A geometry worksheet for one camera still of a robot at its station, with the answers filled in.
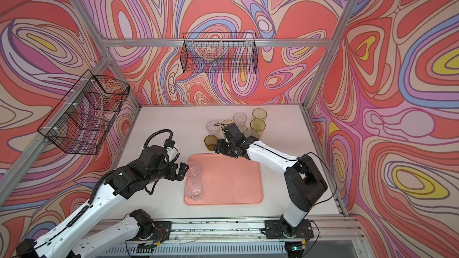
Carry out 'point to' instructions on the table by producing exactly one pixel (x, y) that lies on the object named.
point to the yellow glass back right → (259, 113)
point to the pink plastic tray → (228, 180)
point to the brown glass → (210, 142)
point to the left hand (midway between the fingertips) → (182, 165)
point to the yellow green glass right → (259, 125)
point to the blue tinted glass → (250, 132)
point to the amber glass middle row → (226, 122)
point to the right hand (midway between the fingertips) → (219, 153)
